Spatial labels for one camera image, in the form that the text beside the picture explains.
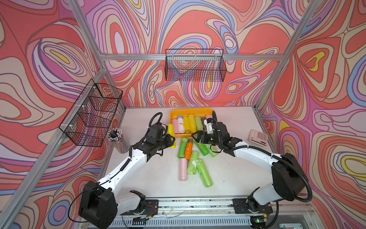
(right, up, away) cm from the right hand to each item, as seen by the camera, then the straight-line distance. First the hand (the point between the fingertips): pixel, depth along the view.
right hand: (197, 139), depth 85 cm
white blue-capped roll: (-10, +8, +19) cm, 23 cm away
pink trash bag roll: (-8, -18, -1) cm, 20 cm away
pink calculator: (+45, -1, +14) cm, 47 cm away
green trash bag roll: (-3, -16, -1) cm, 17 cm away
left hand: (-13, 0, -4) cm, 13 cm away
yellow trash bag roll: (-6, +8, +20) cm, 22 cm away
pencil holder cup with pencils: (-49, +2, -1) cm, 49 cm away
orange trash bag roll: (-5, -8, +7) cm, 12 cm away
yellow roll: (-16, +5, -3) cm, 17 cm away
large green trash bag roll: (+4, -20, -3) cm, 20 cm away
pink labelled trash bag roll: (-15, +10, +20) cm, 27 cm away
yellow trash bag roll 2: (-2, +9, +19) cm, 21 cm away
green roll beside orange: (-9, -7, +8) cm, 14 cm away
